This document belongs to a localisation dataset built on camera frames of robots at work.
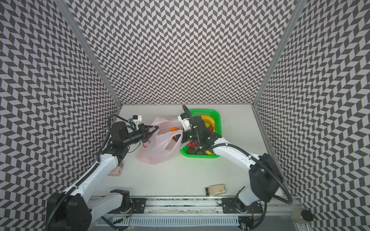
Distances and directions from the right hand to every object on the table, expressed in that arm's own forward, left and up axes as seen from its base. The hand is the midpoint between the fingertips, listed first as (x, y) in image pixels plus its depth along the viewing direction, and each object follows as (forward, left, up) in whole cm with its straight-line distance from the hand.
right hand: (174, 138), depth 77 cm
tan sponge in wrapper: (-22, -22, -16) cm, 35 cm away
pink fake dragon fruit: (-6, -10, +4) cm, 12 cm away
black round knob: (-34, -63, -16) cm, 74 cm away
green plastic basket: (+26, -28, -12) cm, 40 cm away
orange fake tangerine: (+2, -1, +5) cm, 6 cm away
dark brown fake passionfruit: (0, -9, -15) cm, 17 cm away
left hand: (+3, +7, +6) cm, 10 cm away
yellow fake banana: (-1, -20, -17) cm, 26 cm away
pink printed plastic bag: (-8, +2, +9) cm, 12 cm away
